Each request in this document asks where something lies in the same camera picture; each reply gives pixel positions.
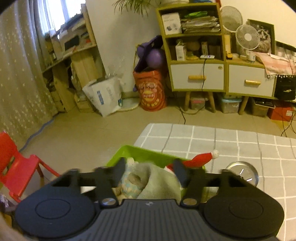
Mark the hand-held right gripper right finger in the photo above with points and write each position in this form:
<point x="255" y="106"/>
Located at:
<point x="180" y="172"/>

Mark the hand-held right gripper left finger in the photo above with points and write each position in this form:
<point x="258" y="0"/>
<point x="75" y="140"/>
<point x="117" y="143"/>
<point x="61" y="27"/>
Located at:
<point x="120" y="170"/>

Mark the beige bunny plush checkered dress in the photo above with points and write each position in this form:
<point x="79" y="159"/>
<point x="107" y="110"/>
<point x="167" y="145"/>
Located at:
<point x="129" y="187"/>

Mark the grey plush toy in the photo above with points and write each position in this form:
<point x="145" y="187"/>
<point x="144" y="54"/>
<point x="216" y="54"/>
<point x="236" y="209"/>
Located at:
<point x="159" y="180"/>

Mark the white plush with red hat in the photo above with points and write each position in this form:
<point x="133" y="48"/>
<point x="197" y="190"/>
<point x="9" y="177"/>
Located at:
<point x="198" y="160"/>

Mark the green plastic tray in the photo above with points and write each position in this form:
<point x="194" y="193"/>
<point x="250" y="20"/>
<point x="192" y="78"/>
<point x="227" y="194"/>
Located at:
<point x="143" y="153"/>

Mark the clear jar with metal lid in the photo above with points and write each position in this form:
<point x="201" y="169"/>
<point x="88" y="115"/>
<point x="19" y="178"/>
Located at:
<point x="245" y="171"/>

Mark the round white fan base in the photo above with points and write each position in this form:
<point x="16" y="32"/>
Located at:
<point x="129" y="104"/>

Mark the clear storage box pink contents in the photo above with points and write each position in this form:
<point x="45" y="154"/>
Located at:
<point x="197" y="103"/>

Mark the white paper bag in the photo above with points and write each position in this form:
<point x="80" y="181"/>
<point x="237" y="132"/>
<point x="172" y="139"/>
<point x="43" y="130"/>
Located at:
<point x="106" y="95"/>

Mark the orange printed barrel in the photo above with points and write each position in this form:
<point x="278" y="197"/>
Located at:
<point x="150" y="92"/>

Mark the clear storage box blue lid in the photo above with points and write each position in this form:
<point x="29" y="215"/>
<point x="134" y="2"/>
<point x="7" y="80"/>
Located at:
<point x="230" y="105"/>

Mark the tall yellow shelf cabinet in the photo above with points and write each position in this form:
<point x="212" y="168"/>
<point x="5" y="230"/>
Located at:
<point x="180" y="78"/>

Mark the red plastic chair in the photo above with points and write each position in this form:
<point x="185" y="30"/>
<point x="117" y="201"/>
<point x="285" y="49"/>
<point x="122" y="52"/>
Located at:
<point x="18" y="169"/>

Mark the clear storage box dark contents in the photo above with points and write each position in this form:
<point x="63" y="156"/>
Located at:
<point x="262" y="107"/>

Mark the wooden shelf unit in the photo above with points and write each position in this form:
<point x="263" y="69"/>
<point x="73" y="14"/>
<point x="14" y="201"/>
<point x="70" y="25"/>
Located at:
<point x="85" y="67"/>

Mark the low yellow drawer cabinet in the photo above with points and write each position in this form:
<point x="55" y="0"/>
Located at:
<point x="235" y="78"/>

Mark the red box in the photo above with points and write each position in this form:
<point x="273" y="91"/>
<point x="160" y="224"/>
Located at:
<point x="281" y="113"/>

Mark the purple ball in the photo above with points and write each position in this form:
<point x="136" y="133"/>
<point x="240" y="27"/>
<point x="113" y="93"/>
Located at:
<point x="153" y="58"/>

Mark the white charger pad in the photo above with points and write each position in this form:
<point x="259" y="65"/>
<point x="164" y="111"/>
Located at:
<point x="207" y="56"/>

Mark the small white carton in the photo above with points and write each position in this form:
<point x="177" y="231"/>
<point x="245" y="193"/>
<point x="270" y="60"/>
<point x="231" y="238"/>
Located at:
<point x="180" y="52"/>

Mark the purple bag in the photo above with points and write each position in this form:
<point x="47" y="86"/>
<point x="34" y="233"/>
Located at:
<point x="148" y="45"/>

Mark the black bag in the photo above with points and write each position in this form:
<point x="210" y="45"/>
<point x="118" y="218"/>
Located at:
<point x="285" y="88"/>

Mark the beige star-print curtain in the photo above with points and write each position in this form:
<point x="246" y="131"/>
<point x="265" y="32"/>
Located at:
<point x="18" y="81"/>

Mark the pink cloth with tassels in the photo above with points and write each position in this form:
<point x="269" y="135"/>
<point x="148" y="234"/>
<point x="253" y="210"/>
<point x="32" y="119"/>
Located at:
<point x="277" y="61"/>

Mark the stack of papers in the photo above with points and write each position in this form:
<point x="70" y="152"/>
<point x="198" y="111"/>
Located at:
<point x="200" y="24"/>

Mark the white cardboard box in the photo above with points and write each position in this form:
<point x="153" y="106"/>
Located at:
<point x="171" y="23"/>

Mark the small white desk fan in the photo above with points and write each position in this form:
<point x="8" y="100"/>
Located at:
<point x="247" y="37"/>

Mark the framed cat picture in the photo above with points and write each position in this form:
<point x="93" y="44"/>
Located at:
<point x="266" y="39"/>

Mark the large white fan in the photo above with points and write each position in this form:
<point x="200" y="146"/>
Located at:
<point x="231" y="18"/>

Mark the black power strip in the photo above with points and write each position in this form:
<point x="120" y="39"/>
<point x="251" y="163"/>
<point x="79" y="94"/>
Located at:
<point x="285" y="45"/>

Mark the green potted plant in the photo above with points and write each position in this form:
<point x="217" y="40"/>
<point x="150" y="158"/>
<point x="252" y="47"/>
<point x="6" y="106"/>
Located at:
<point x="131" y="4"/>

